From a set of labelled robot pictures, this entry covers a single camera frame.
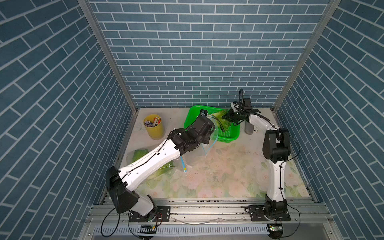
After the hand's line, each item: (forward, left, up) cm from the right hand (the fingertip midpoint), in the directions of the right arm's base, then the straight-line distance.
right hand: (223, 116), depth 101 cm
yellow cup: (-10, +46, 0) cm, 48 cm away
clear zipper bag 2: (-30, +20, -7) cm, 37 cm away
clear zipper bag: (-40, +30, -13) cm, 51 cm away
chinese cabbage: (+3, +3, -1) cm, 4 cm away
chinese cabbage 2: (-40, +36, -11) cm, 55 cm away
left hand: (-25, +10, +15) cm, 31 cm away
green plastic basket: (-6, -7, -11) cm, 15 cm away
